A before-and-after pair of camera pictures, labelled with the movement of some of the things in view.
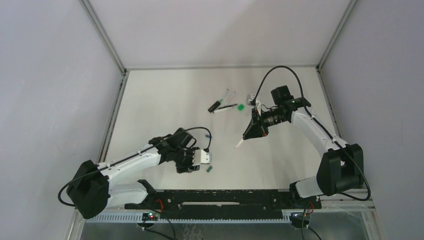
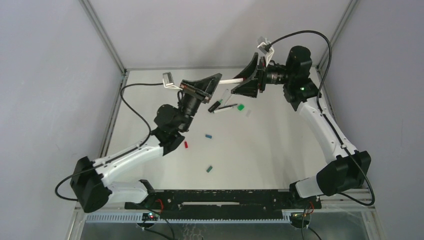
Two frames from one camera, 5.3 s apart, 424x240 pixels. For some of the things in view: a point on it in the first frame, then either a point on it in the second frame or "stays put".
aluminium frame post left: [104, 35] stays put
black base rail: [227, 204] stays put
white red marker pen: [239, 143] → [231, 81]
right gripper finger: [250, 128] → [250, 69]
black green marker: [214, 106] stays put
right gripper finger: [253, 131] → [249, 88]
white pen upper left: [225, 94] stays put
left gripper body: [187, 162] → [194, 91]
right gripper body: [259, 122] → [260, 76]
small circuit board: [151, 216] stays put
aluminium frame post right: [349, 10] stays put
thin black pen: [227, 106] stays put
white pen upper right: [230, 98] stays put
